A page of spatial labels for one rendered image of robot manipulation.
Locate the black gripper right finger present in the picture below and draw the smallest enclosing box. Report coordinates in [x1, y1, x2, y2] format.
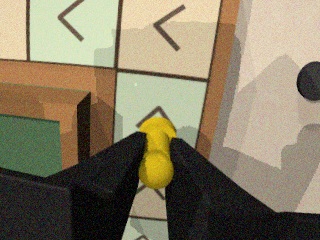
[165, 136, 320, 240]

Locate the yellow pawn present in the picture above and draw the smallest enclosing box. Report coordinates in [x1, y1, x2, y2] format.
[139, 116, 177, 189]

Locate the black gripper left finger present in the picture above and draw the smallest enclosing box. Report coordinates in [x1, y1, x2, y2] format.
[0, 131, 147, 240]

